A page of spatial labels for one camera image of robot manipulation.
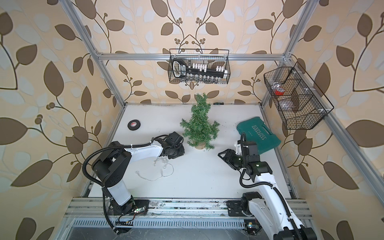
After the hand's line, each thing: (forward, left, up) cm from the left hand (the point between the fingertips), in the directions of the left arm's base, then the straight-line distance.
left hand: (182, 150), depth 92 cm
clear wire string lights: (-5, +14, -3) cm, 15 cm away
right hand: (-9, -22, +10) cm, 26 cm away
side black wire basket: (+13, -62, +29) cm, 70 cm away
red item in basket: (+20, -54, +30) cm, 65 cm away
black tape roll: (+22, +37, -3) cm, 43 cm away
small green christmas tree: (-2, -11, +26) cm, 28 cm away
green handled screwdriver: (+45, -27, -3) cm, 53 cm away
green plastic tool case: (+13, -49, +3) cm, 51 cm away
